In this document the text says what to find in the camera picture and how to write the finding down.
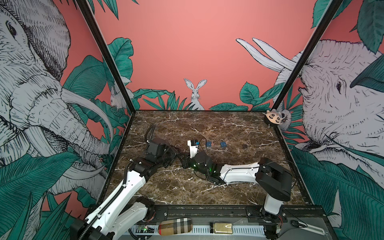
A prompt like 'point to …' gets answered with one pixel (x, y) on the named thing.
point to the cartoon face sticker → (273, 117)
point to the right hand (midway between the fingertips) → (174, 154)
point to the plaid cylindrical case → (175, 226)
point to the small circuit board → (145, 229)
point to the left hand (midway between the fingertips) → (180, 149)
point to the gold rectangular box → (224, 228)
